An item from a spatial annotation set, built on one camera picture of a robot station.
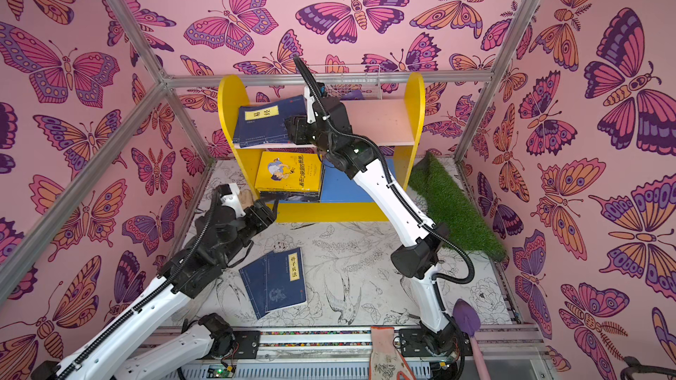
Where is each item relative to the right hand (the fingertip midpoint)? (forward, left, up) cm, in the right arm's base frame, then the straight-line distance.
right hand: (292, 115), depth 69 cm
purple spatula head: (-38, -49, -43) cm, 75 cm away
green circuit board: (-51, +21, -47) cm, 73 cm away
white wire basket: (+28, -15, -10) cm, 33 cm away
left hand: (-17, +5, -14) cm, 22 cm away
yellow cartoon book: (+1, +5, -23) cm, 24 cm away
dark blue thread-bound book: (-28, +9, -42) cm, 52 cm away
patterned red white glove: (-49, -24, -44) cm, 70 cm away
